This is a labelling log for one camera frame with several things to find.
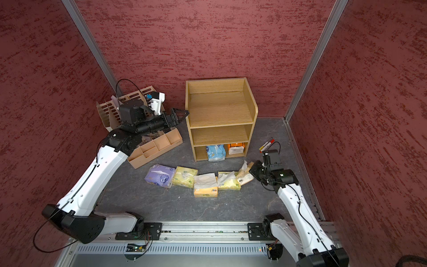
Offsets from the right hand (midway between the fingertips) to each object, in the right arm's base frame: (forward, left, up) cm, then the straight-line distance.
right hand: (250, 172), depth 79 cm
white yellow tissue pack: (-2, +11, -5) cm, 12 cm away
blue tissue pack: (+16, +17, -7) cm, 24 cm away
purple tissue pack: (+3, +46, -6) cm, 47 cm away
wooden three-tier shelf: (+25, +13, +18) cm, 34 cm away
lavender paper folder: (+33, +76, +7) cm, 83 cm away
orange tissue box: (+20, +5, -4) cm, 21 cm away
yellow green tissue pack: (+2, +34, -7) cm, 34 cm away
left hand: (+12, +29, +27) cm, 41 cm away
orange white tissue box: (-3, +22, -6) cm, 23 cm away
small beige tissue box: (-1, +3, -1) cm, 3 cm away
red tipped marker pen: (+28, -20, -13) cm, 37 cm away
